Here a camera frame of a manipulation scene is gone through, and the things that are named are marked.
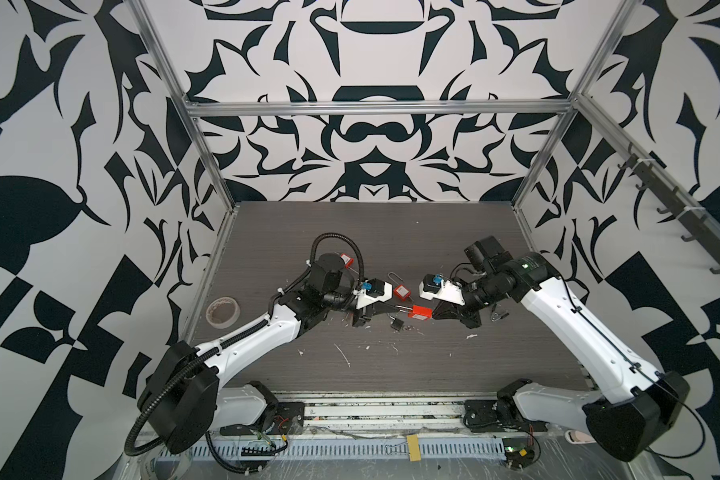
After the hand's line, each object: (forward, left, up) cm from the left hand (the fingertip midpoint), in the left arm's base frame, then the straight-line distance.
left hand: (400, 298), depth 71 cm
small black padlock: (+3, -1, -22) cm, 22 cm away
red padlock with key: (+12, -4, -19) cm, 23 cm away
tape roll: (+8, +50, -22) cm, 55 cm away
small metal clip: (+4, -31, -20) cm, 37 cm away
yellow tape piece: (-27, -2, -21) cm, 34 cm away
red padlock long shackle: (-4, -4, 0) cm, 5 cm away
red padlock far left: (+25, +13, -20) cm, 34 cm away
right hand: (-2, -9, -2) cm, 10 cm away
